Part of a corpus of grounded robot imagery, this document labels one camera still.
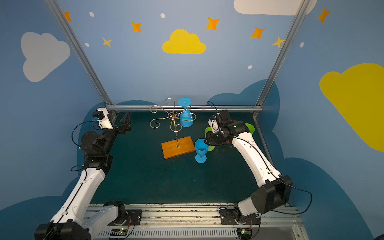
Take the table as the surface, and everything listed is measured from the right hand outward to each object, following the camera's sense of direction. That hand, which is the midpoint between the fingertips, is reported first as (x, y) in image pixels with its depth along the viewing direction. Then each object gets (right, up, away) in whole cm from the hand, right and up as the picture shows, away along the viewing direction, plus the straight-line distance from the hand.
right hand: (210, 139), depth 78 cm
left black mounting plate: (-40, -41, -3) cm, 57 cm away
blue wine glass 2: (-13, +12, +8) cm, 20 cm away
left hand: (-44, +14, -10) cm, 47 cm away
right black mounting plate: (+8, -39, -4) cm, 41 cm away
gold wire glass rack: (-17, +14, 0) cm, 22 cm away
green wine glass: (0, +5, +14) cm, 15 cm away
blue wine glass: (-4, -6, +7) cm, 10 cm away
